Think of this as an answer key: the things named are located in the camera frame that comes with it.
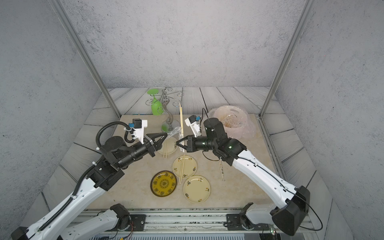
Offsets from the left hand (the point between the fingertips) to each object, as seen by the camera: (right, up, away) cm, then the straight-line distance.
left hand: (168, 136), depth 60 cm
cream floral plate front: (+11, -31, +23) cm, 40 cm away
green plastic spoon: (-15, +17, +41) cm, 47 cm away
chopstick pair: (+2, -22, +29) cm, 37 cm away
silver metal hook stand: (-8, +4, +51) cm, 52 cm away
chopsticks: (+27, -21, +31) cm, 46 cm away
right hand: (+3, -4, +3) cm, 6 cm away
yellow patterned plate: (-8, -29, +26) cm, 40 cm away
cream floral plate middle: (+7, -21, +31) cm, 39 cm away
